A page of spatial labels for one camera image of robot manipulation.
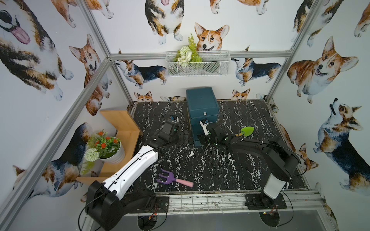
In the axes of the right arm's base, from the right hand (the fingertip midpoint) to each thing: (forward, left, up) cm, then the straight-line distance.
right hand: (204, 129), depth 92 cm
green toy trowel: (+6, -30, -12) cm, 33 cm away
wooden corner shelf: (0, +50, -2) cm, 50 cm away
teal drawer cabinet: (+11, +1, +11) cm, 15 cm away
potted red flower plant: (-18, +52, +13) cm, 56 cm away
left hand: (-6, +14, +9) cm, 18 cm away
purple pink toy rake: (-26, +20, -10) cm, 35 cm away
